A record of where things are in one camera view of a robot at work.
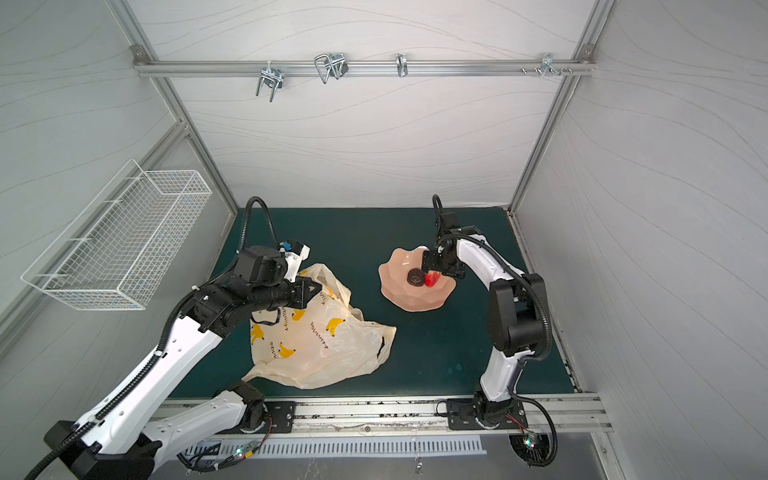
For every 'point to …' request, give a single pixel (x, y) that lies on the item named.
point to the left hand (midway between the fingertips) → (316, 289)
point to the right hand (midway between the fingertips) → (438, 268)
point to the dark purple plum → (415, 277)
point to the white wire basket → (119, 246)
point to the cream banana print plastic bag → (324, 344)
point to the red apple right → (430, 279)
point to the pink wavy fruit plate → (403, 295)
